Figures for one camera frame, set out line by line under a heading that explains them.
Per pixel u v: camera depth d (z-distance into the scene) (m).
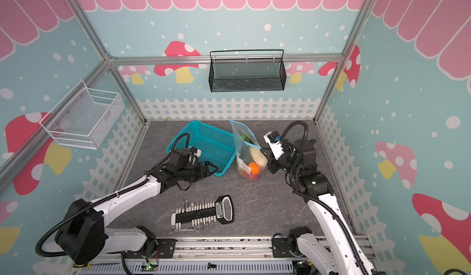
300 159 0.50
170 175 0.63
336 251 0.40
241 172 0.88
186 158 0.66
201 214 0.83
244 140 0.85
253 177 0.85
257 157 0.85
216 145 1.07
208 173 0.74
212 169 0.77
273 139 0.57
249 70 0.93
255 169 0.80
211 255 0.73
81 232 0.41
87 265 0.70
